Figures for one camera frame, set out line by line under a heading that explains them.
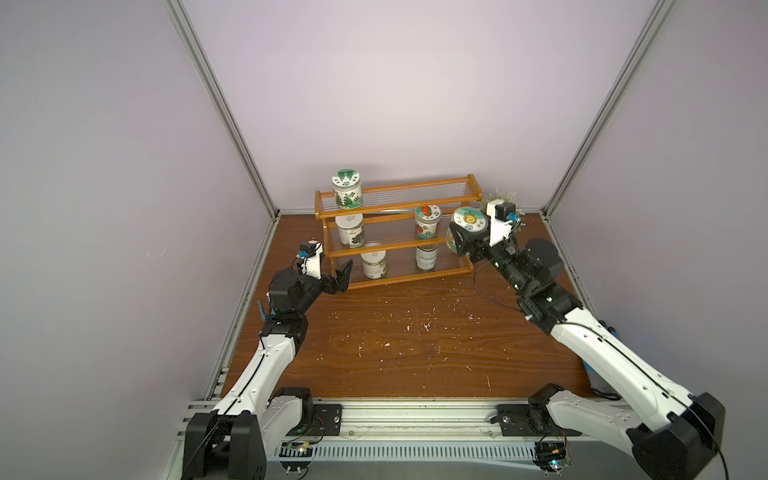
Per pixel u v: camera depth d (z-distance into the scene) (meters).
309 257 0.67
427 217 0.87
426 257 0.95
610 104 0.87
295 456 0.72
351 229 0.84
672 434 0.36
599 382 0.47
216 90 0.84
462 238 0.61
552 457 0.69
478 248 0.59
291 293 0.62
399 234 0.92
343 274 0.71
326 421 0.73
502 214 0.55
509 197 0.95
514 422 0.73
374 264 0.94
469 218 0.67
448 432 0.73
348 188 0.76
